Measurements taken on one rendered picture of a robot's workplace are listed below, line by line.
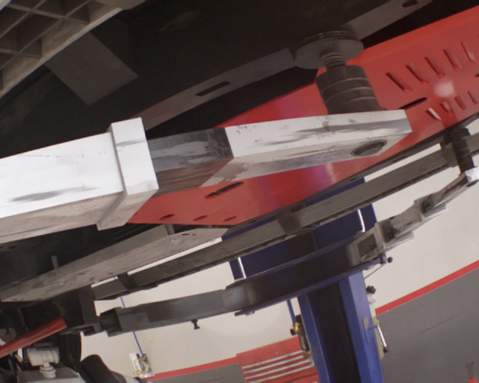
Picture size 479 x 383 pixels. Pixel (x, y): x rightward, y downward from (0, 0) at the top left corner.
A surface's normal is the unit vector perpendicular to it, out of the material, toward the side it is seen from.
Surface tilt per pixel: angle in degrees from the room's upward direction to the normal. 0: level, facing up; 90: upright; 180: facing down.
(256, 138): 90
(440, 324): 90
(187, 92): 180
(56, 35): 90
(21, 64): 90
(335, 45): 180
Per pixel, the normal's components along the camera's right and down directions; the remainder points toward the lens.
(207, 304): 0.58, -0.33
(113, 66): 0.01, 0.79
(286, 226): -0.18, 0.57
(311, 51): 0.29, 0.94
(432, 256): -0.47, -0.04
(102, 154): 0.40, -0.29
